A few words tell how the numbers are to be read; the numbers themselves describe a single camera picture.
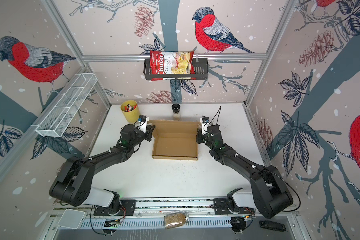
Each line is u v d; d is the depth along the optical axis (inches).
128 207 29.1
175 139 39.3
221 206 28.7
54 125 27.5
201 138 30.2
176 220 26.0
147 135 30.7
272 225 26.4
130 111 38.9
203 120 29.5
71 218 27.6
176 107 40.8
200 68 37.4
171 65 34.6
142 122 29.7
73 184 17.1
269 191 16.4
